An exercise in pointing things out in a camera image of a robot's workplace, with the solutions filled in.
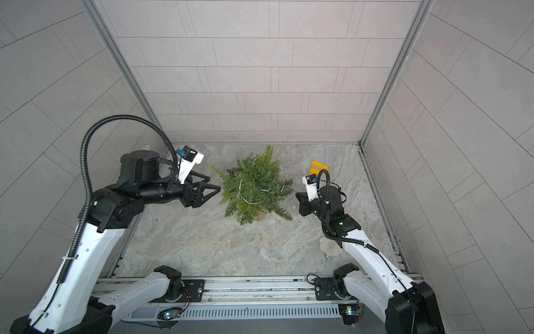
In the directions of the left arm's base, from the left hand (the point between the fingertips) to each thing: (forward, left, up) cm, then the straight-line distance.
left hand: (217, 183), depth 59 cm
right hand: (+8, -25, -20) cm, 33 cm away
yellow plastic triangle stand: (+30, -37, -34) cm, 58 cm away
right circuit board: (-28, -42, -34) cm, 61 cm away
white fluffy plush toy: (-8, -38, -31) cm, 50 cm away
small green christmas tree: (+3, -10, -5) cm, 12 cm away
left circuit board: (-28, +16, -31) cm, 45 cm away
